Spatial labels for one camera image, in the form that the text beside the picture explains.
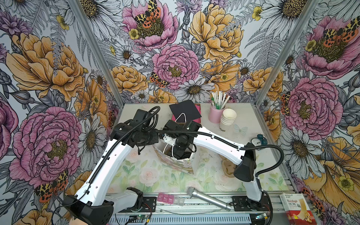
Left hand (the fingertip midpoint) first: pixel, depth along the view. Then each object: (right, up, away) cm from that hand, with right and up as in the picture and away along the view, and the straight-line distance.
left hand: (153, 143), depth 71 cm
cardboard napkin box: (+24, +24, +45) cm, 56 cm away
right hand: (+13, -6, +4) cm, 14 cm away
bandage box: (+70, -32, -2) cm, 77 cm away
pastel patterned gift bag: (+18, -9, -4) cm, 21 cm away
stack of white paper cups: (+44, +13, +21) cm, 50 cm away
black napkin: (+16, +17, +42) cm, 48 cm away
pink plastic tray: (+8, -30, +4) cm, 31 cm away
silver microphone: (+19, -26, +4) cm, 32 cm away
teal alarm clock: (+64, -2, +20) cm, 67 cm away
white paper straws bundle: (+41, +26, +34) cm, 59 cm away
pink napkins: (+26, +22, +44) cm, 56 cm away
